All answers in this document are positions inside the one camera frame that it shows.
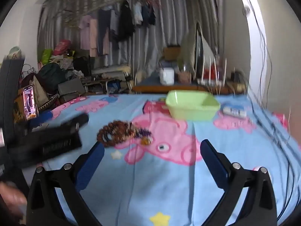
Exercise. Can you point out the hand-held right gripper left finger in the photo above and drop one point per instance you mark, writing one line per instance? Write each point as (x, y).
(91, 167)

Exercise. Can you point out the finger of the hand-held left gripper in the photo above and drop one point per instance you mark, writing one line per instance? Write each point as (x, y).
(77, 120)

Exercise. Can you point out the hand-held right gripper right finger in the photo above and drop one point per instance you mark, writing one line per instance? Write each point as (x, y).
(214, 166)

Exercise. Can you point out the green plastic basin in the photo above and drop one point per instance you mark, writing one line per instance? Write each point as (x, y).
(192, 111)

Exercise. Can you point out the person's left hand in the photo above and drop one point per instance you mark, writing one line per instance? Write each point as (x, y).
(11, 197)

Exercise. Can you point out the grey box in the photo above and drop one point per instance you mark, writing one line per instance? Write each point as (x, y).
(70, 87)

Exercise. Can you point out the smartphone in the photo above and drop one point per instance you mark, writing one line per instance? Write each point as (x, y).
(30, 101)

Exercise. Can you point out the dark green bag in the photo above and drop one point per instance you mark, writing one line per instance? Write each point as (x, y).
(51, 74)

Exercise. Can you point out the cartoon pig printed blanket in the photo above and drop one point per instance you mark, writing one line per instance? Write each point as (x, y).
(164, 188)

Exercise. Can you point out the white remote control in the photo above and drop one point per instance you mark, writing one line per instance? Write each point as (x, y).
(234, 112)

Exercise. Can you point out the red bag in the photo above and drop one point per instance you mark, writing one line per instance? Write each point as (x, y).
(62, 46)

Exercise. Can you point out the wooden table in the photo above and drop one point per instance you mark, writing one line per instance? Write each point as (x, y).
(152, 89)

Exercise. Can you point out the white router with antennas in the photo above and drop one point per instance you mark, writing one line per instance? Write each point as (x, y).
(211, 82)

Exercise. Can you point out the glass jar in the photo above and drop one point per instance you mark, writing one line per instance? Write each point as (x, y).
(184, 75)

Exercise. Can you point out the white mug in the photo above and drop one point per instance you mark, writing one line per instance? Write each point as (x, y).
(167, 76)

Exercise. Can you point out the row of hanging clothes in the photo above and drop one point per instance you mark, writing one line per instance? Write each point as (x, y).
(117, 28)

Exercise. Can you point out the grey curtain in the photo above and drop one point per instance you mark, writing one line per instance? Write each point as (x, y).
(150, 47)

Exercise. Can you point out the cardboard box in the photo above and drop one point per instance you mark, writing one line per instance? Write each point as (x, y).
(172, 53)

